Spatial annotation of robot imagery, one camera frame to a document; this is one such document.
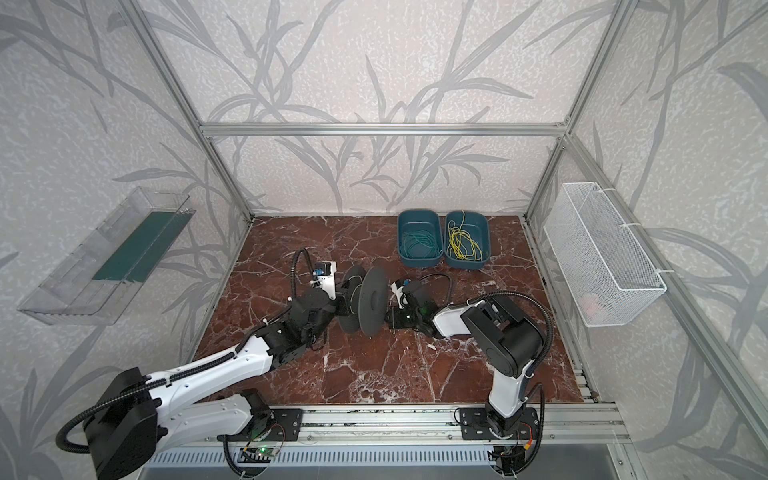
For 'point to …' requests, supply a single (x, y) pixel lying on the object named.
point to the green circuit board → (260, 454)
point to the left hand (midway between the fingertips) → (353, 274)
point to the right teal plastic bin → (478, 224)
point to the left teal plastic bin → (420, 219)
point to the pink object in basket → (591, 306)
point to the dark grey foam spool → (369, 296)
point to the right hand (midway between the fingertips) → (385, 309)
